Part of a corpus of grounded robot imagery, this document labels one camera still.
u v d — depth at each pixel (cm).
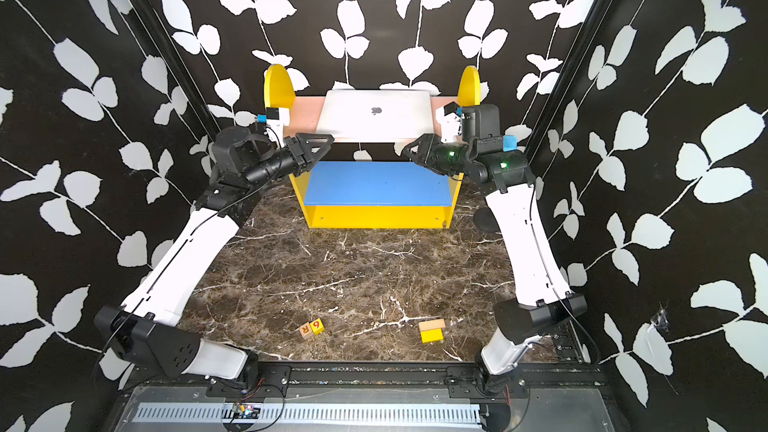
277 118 60
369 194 97
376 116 78
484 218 107
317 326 80
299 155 57
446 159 57
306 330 80
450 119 60
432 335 82
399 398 73
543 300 41
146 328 39
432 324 84
